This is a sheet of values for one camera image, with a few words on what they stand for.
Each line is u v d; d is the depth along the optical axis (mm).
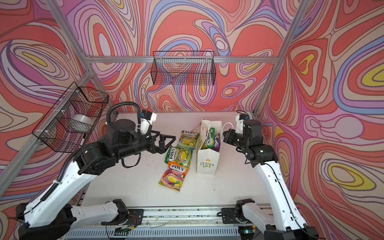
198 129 1068
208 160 764
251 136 508
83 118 734
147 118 495
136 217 731
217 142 786
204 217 750
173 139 555
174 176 841
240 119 635
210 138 791
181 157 914
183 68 960
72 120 681
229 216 734
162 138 494
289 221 372
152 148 493
